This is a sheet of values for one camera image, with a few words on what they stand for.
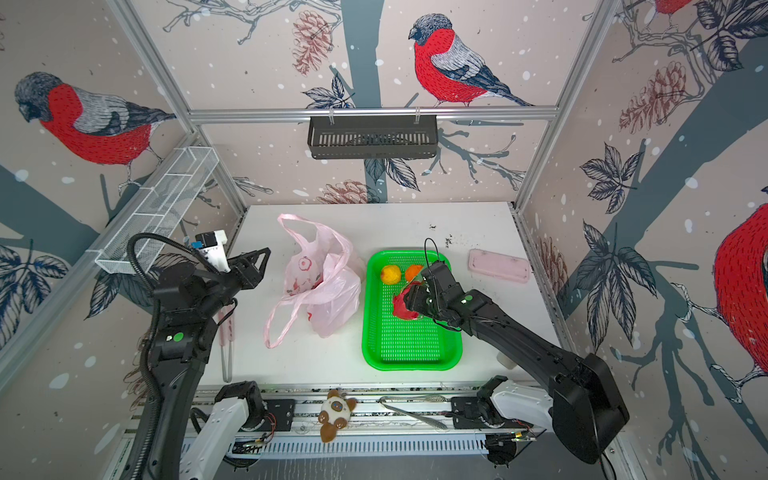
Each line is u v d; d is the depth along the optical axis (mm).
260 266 658
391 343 856
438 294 622
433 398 765
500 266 1027
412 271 933
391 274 946
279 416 733
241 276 602
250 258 619
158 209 791
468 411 735
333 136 951
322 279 711
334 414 716
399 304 814
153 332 503
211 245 583
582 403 407
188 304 502
